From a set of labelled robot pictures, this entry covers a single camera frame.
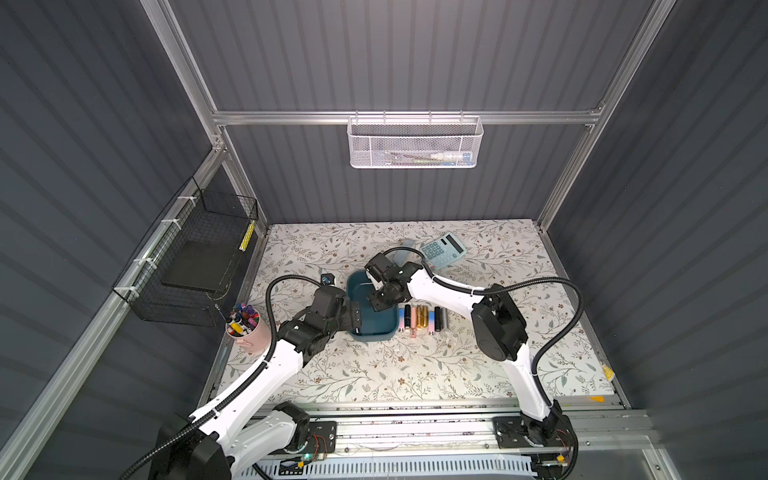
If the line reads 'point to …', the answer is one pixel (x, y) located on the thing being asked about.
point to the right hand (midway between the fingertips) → (377, 302)
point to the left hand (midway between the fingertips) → (345, 310)
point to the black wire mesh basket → (185, 271)
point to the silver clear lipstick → (444, 317)
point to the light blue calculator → (443, 251)
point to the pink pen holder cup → (246, 327)
